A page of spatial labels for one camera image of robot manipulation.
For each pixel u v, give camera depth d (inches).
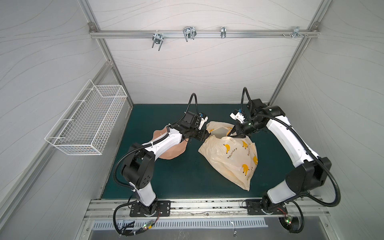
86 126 27.1
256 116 22.2
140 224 27.6
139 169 18.0
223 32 30.8
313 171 16.6
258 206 28.8
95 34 30.2
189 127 27.1
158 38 31.3
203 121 31.3
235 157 29.5
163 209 29.0
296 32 30.1
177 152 35.9
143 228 26.5
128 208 28.7
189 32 30.1
